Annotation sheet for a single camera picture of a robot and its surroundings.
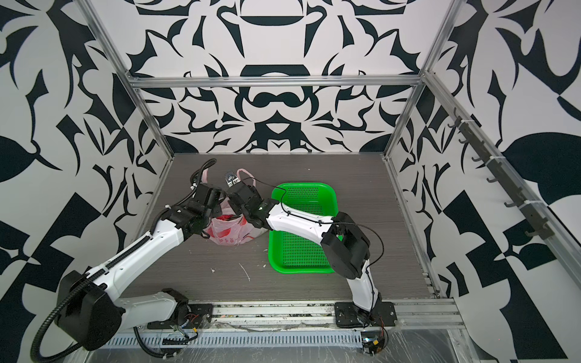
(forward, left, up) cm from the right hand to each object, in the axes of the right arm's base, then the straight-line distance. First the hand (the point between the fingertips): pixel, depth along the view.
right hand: (238, 188), depth 85 cm
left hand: (-4, +11, -1) cm, 11 cm away
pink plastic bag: (-13, +3, -8) cm, 15 cm away
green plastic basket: (-18, -20, -18) cm, 32 cm away
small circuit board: (-45, -44, -20) cm, 66 cm away
